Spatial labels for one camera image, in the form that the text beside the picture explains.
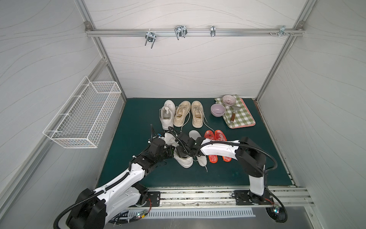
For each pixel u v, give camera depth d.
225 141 0.56
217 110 1.10
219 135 0.98
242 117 1.08
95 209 0.39
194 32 0.80
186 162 0.80
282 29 0.77
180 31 0.77
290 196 0.76
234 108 1.15
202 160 0.86
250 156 0.48
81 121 0.69
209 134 0.99
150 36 0.79
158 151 0.64
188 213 0.70
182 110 1.04
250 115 1.09
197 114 1.05
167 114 1.02
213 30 0.78
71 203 0.38
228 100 1.18
